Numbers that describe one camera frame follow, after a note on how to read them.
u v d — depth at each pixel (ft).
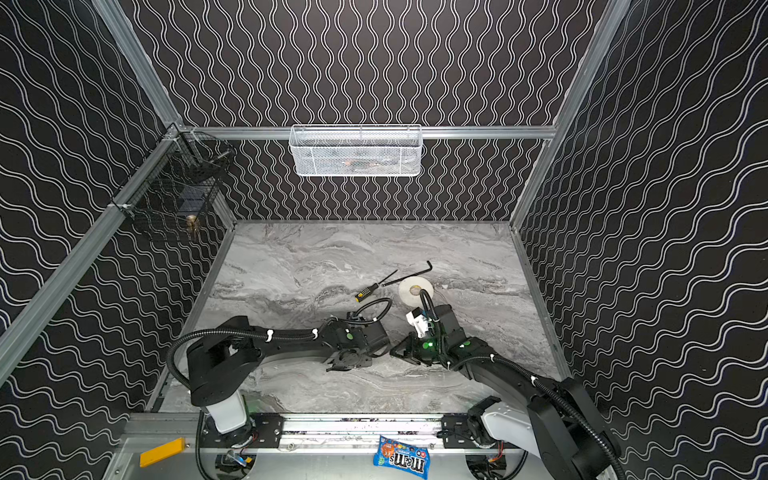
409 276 3.40
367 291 3.23
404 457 2.30
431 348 2.36
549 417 1.37
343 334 2.07
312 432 2.51
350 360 2.09
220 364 1.50
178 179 3.19
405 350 2.43
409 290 3.29
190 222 2.72
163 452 2.33
